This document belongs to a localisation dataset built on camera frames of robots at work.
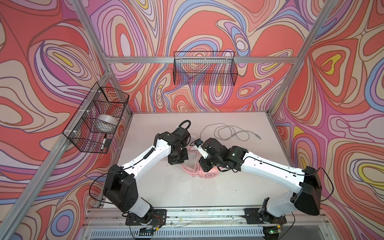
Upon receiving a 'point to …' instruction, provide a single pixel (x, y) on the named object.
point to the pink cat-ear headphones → (192, 165)
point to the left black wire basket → (80, 130)
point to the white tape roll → (105, 123)
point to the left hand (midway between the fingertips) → (186, 160)
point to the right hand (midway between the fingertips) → (202, 164)
